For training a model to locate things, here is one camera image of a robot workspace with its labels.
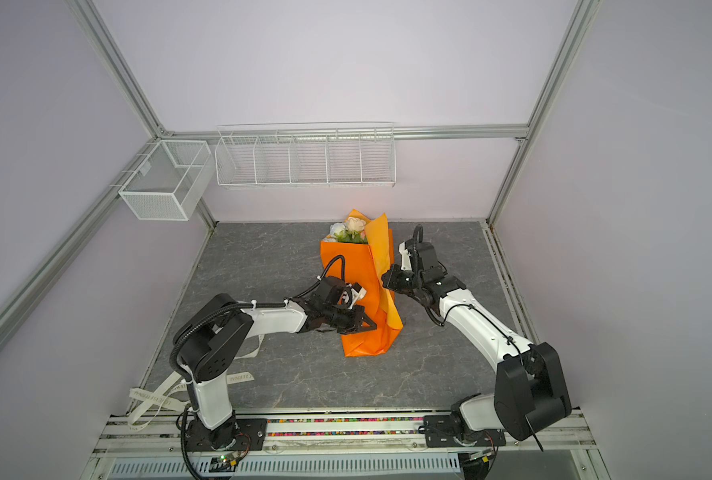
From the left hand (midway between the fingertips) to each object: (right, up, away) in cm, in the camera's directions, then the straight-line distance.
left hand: (376, 331), depth 85 cm
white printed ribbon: (-60, -16, -4) cm, 63 cm away
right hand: (+1, +15, -1) cm, 16 cm away
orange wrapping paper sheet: (-3, +19, +8) cm, 21 cm away
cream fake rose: (-7, +33, +26) cm, 43 cm away
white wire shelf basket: (-23, +55, +12) cm, 61 cm away
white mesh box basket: (-69, +45, +12) cm, 83 cm away
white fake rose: (-14, +32, +27) cm, 44 cm away
